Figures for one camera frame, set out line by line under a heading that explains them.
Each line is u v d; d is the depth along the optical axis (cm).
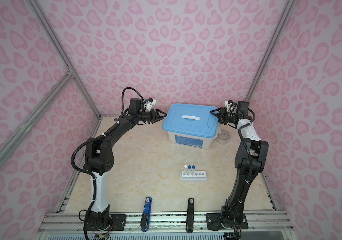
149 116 84
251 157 51
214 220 74
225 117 84
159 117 84
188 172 82
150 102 88
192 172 83
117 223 74
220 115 84
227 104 89
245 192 58
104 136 59
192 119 92
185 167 75
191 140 94
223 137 107
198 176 84
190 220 72
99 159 56
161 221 75
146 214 74
